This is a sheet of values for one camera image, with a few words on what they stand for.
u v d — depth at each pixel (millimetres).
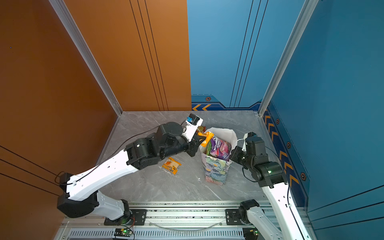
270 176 438
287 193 414
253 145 503
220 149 742
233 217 725
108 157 424
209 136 600
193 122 484
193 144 511
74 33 775
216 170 711
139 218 739
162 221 731
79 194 387
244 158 568
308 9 698
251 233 702
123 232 707
